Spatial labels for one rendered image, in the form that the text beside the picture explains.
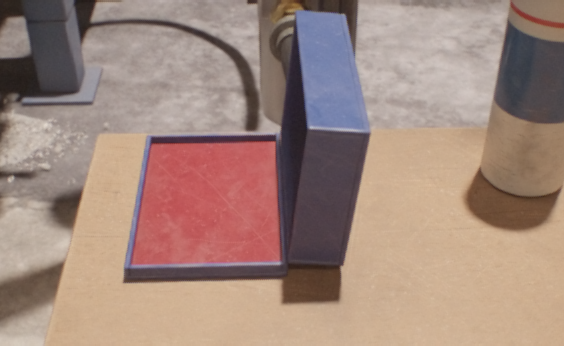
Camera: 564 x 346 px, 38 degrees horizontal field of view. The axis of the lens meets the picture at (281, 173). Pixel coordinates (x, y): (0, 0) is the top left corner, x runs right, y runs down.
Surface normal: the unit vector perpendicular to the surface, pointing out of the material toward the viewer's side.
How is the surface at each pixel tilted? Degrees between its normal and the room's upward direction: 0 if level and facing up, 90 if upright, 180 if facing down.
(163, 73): 0
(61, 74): 90
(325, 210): 90
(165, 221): 0
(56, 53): 90
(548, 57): 90
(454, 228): 0
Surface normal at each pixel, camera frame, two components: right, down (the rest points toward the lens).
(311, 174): 0.04, 0.60
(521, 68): -0.74, 0.40
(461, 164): 0.00, -0.80
